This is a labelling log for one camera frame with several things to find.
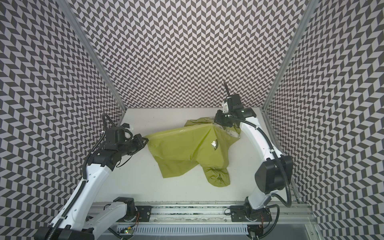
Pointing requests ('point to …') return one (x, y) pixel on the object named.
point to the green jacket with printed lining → (201, 142)
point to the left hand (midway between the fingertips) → (148, 138)
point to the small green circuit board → (129, 231)
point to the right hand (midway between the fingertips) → (217, 118)
